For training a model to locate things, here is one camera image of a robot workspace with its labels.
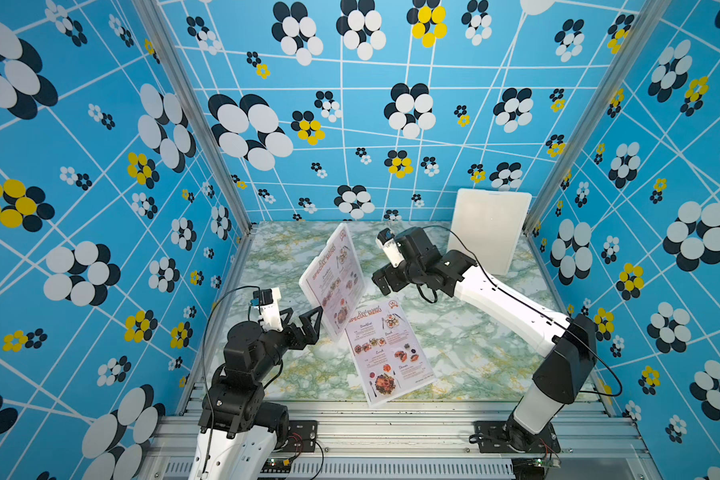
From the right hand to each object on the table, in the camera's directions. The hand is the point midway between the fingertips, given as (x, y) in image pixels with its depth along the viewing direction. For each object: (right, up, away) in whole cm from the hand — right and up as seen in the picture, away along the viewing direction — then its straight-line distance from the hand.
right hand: (390, 268), depth 81 cm
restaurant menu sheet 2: (0, -26, +7) cm, 26 cm away
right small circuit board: (+32, -47, -11) cm, 58 cm away
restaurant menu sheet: (-15, -4, +2) cm, 15 cm away
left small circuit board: (-28, -47, -9) cm, 56 cm away
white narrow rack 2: (+32, +12, +13) cm, 37 cm away
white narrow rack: (-21, -3, -11) cm, 24 cm away
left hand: (-19, -9, -12) cm, 24 cm away
